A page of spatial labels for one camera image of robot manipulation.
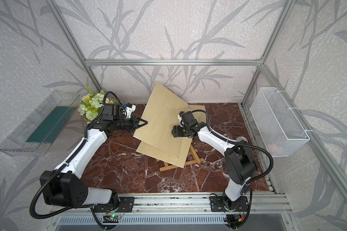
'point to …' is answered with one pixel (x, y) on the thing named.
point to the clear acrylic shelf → (16, 145)
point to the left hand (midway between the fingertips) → (147, 122)
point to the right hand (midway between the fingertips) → (175, 130)
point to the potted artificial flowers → (91, 103)
